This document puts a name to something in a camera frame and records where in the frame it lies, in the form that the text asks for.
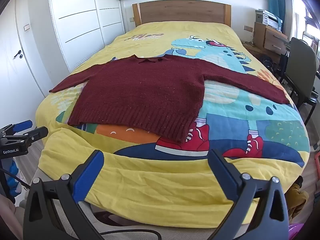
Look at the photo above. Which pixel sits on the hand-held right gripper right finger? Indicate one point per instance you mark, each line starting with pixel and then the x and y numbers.
pixel 222 171

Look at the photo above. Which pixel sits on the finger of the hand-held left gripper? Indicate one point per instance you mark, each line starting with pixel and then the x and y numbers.
pixel 23 125
pixel 35 133

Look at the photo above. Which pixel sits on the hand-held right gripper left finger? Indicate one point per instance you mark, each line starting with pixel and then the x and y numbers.
pixel 88 176

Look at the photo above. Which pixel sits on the dark red knitted sweater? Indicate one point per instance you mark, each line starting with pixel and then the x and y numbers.
pixel 140 92

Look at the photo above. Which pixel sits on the blue cloth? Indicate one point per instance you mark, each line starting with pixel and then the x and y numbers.
pixel 13 177

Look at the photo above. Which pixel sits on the yellow dinosaur printed blanket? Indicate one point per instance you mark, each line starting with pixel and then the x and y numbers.
pixel 175 192

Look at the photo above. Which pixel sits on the white door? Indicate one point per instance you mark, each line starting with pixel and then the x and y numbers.
pixel 30 60

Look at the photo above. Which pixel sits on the beige mattress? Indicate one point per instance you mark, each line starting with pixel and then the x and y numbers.
pixel 150 226

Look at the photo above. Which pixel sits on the yellow cloth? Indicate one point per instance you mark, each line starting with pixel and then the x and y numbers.
pixel 297 200

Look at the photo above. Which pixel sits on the magenta plastic object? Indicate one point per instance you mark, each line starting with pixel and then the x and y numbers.
pixel 297 231

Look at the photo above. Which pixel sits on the white wardrobe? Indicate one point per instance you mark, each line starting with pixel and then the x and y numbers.
pixel 80 17

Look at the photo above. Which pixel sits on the grey green chair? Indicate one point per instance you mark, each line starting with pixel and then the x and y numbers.
pixel 303 60

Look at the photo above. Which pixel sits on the wooden drawer cabinet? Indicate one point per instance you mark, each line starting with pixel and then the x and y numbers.
pixel 272 40

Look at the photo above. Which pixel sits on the white printer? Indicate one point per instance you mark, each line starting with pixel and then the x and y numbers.
pixel 268 18

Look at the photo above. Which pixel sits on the wooden bed headboard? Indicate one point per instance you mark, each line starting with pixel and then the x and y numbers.
pixel 180 11

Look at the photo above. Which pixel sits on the window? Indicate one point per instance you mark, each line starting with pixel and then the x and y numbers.
pixel 312 22

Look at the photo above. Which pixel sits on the white light switch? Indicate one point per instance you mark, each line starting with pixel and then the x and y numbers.
pixel 26 27

